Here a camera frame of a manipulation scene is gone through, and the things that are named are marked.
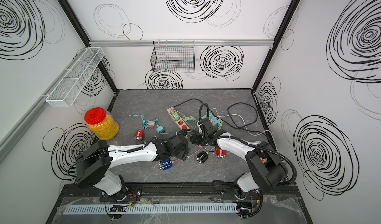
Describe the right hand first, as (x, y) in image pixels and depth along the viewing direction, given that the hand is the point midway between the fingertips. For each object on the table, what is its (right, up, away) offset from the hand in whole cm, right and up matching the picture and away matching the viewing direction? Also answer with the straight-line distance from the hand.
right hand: (192, 140), depth 86 cm
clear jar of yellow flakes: (-51, +10, -4) cm, 52 cm away
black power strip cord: (+26, +16, +20) cm, 36 cm away
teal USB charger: (-21, +5, +9) cm, 23 cm away
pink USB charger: (-27, +8, +11) cm, 30 cm away
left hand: (-5, -5, -1) cm, 7 cm away
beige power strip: (-8, +9, +11) cm, 16 cm away
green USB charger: (-11, +13, +10) cm, 19 cm away
